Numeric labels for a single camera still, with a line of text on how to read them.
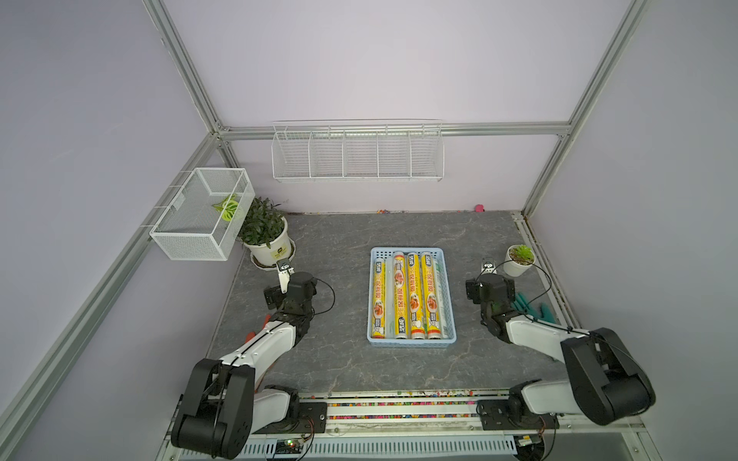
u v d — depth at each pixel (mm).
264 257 975
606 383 431
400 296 884
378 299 915
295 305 677
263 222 930
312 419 728
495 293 697
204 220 826
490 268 790
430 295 873
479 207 1239
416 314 839
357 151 983
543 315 913
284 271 747
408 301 857
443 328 843
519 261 961
